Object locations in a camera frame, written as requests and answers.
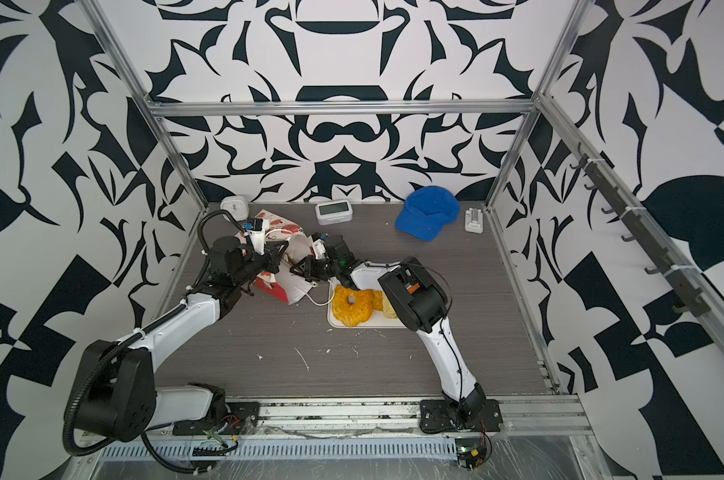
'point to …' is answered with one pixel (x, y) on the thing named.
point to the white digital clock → (333, 212)
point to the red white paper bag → (285, 283)
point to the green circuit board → (470, 452)
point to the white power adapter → (474, 220)
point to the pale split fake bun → (387, 307)
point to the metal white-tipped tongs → (289, 259)
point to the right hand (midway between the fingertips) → (292, 269)
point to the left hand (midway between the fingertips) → (287, 236)
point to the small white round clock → (237, 206)
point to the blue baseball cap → (426, 210)
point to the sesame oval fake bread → (377, 299)
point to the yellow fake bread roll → (355, 314)
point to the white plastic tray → (366, 276)
